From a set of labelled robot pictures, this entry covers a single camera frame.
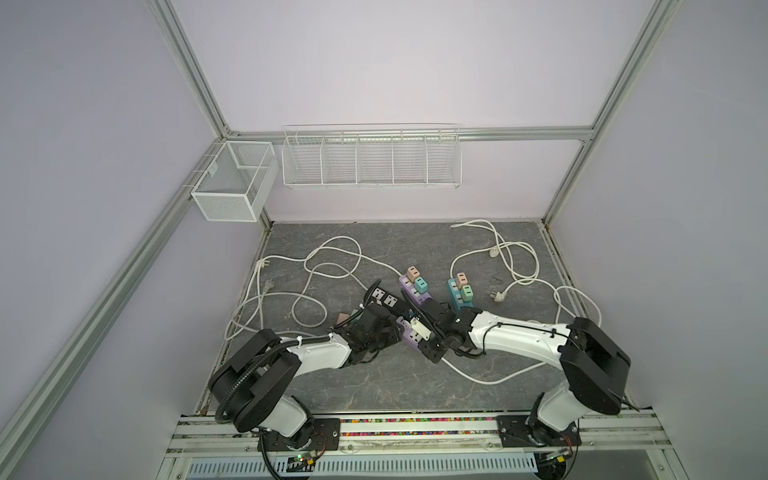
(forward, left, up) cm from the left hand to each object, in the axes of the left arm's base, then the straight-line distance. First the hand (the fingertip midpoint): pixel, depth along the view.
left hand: (401, 335), depth 88 cm
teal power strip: (+12, -19, 0) cm, 23 cm away
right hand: (-4, -7, +1) cm, 8 cm away
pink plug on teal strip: (+15, -20, +4) cm, 26 cm away
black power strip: (+13, +4, 0) cm, 14 cm away
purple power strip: (+16, -4, 0) cm, 17 cm away
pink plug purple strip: (+19, -5, +5) cm, 20 cm away
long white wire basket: (+55, -11, +24) cm, 61 cm away
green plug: (+10, -21, +5) cm, 24 cm away
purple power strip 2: (+1, -1, +2) cm, 2 cm away
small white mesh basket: (+51, +53, +21) cm, 77 cm away
